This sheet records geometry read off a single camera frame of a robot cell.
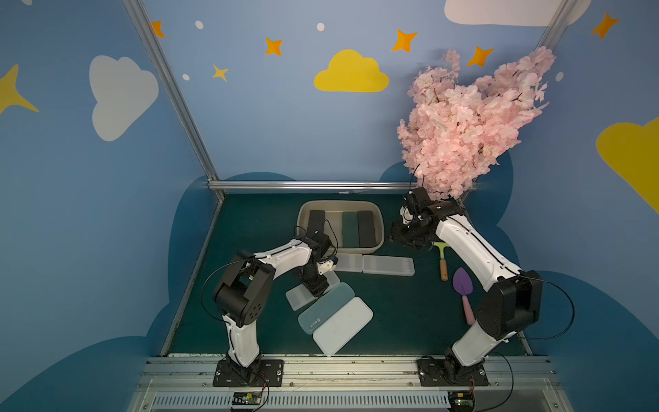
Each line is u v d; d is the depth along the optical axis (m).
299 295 0.88
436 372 0.75
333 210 1.15
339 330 0.80
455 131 0.62
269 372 0.75
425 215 0.61
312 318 0.84
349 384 0.74
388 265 0.98
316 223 1.11
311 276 0.80
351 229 1.08
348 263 0.98
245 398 0.72
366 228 1.07
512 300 0.44
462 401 0.73
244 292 0.49
